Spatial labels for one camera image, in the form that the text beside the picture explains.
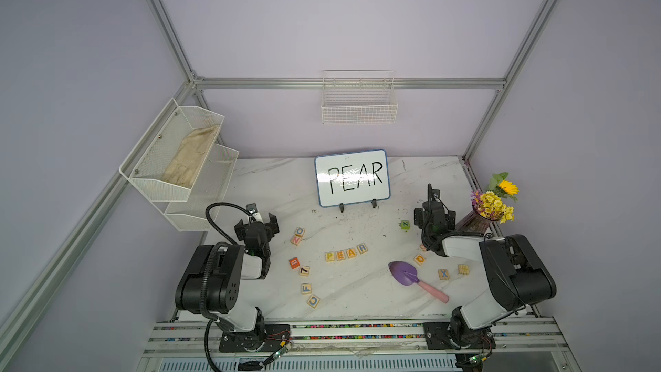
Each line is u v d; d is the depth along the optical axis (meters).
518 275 0.47
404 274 0.84
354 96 0.95
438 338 0.73
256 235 0.71
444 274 0.85
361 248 0.91
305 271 0.86
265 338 0.73
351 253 0.90
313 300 0.80
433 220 0.74
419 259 0.88
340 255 0.89
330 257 0.88
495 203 0.75
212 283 0.45
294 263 0.88
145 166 0.67
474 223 0.82
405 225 0.96
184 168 0.77
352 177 1.01
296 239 0.93
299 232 0.95
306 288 0.82
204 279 0.43
